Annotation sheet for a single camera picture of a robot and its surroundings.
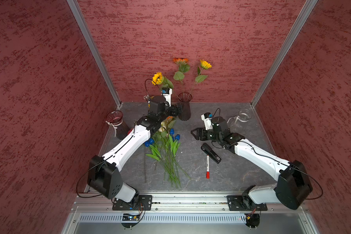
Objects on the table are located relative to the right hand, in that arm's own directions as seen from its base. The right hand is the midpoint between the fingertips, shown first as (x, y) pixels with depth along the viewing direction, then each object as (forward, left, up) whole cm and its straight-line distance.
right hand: (194, 134), depth 82 cm
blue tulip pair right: (+9, +14, -11) cm, 20 cm away
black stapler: (-5, -10, -13) cm, 17 cm away
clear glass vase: (+13, -30, -8) cm, 34 cm away
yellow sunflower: (+33, -5, +15) cm, 37 cm away
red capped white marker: (-16, -7, -17) cm, 24 cm away
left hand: (+11, +10, +13) cm, 20 cm away
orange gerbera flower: (+39, +5, +19) cm, 43 cm away
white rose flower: (+17, +20, -12) cm, 29 cm away
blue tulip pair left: (+3, +29, -12) cm, 31 cm away
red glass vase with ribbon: (+12, +49, +1) cm, 51 cm away
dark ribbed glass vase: (+26, +5, -5) cm, 26 cm away
